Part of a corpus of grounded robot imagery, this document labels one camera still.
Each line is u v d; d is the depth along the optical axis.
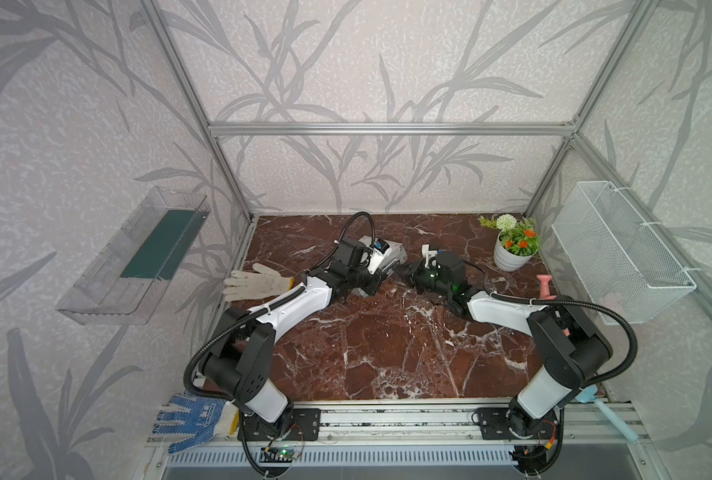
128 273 0.64
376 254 0.77
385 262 0.82
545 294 0.89
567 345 0.46
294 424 0.72
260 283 1.01
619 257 0.65
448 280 0.71
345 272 0.68
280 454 0.70
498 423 0.74
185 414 0.75
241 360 0.44
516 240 0.94
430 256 0.82
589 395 0.77
